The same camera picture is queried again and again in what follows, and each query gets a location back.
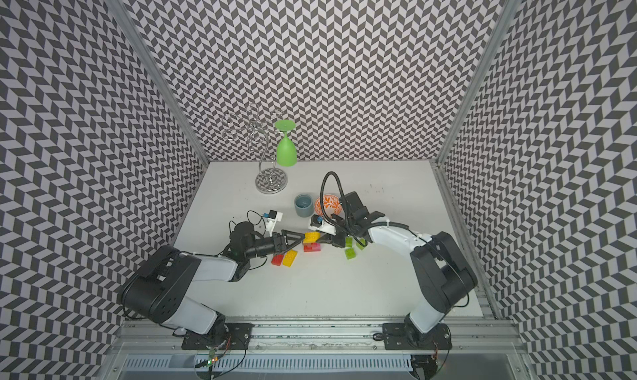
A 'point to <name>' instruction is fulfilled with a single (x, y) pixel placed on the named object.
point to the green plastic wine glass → (286, 153)
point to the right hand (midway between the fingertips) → (321, 235)
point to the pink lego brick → (317, 247)
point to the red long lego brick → (277, 260)
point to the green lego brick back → (348, 241)
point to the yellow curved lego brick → (311, 236)
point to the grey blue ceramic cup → (303, 205)
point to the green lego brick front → (350, 253)
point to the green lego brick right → (359, 245)
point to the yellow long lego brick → (289, 258)
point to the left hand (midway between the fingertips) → (302, 242)
